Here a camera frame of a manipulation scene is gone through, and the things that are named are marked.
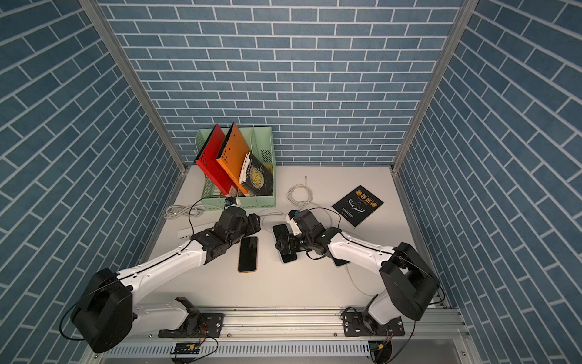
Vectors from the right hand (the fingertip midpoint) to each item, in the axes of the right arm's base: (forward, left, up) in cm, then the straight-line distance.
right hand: (285, 243), depth 84 cm
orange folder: (+29, +25, +17) cm, 41 cm away
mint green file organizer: (+45, +18, +11) cm, 50 cm away
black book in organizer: (+28, +16, +6) cm, 33 cm away
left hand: (+7, +10, +4) cm, 13 cm away
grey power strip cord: (+14, +53, -6) cm, 55 cm away
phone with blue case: (-2, -20, -8) cm, 22 cm away
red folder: (+22, +32, +19) cm, 43 cm away
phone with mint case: (+4, +3, +2) cm, 6 cm away
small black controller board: (-33, +28, -12) cm, 45 cm away
